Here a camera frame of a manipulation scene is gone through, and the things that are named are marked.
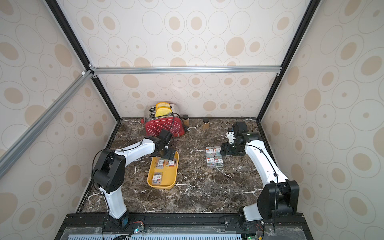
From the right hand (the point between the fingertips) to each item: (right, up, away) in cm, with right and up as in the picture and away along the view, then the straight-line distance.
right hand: (226, 152), depth 83 cm
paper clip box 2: (-3, -1, +17) cm, 17 cm away
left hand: (-34, -2, +11) cm, 35 cm away
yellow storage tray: (-37, -14, +8) cm, 40 cm away
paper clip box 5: (-39, -16, +3) cm, 42 cm away
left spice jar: (-24, +20, +26) cm, 41 cm away
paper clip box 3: (-8, -8, +11) cm, 16 cm away
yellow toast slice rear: (-40, +30, +17) cm, 52 cm away
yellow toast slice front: (-39, +25, +14) cm, 48 cm away
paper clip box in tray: (-32, -8, +9) cm, 35 cm away
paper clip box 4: (-3, -7, +11) cm, 13 cm away
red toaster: (-31, +17, +15) cm, 39 cm away
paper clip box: (-8, 0, +16) cm, 18 cm away
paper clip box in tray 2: (-39, -10, +9) cm, 41 cm away
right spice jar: (-10, +17, +24) cm, 31 cm away
